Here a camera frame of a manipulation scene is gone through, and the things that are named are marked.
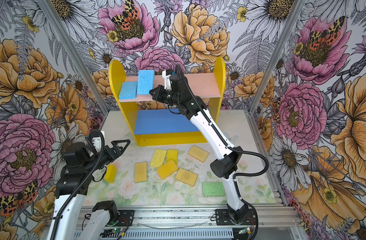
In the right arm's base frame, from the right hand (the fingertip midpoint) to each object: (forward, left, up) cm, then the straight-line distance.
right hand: (149, 96), depth 69 cm
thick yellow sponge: (-17, -4, -41) cm, 44 cm away
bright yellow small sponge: (-6, -7, -42) cm, 43 cm away
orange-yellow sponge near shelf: (-6, -24, -42) cm, 49 cm away
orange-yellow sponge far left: (-17, +11, -42) cm, 46 cm away
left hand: (-18, +11, -16) cm, 26 cm away
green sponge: (-28, -30, -41) cm, 58 cm away
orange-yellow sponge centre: (-21, -15, -41) cm, 49 cm away
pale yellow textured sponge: (-9, +2, -41) cm, 42 cm away
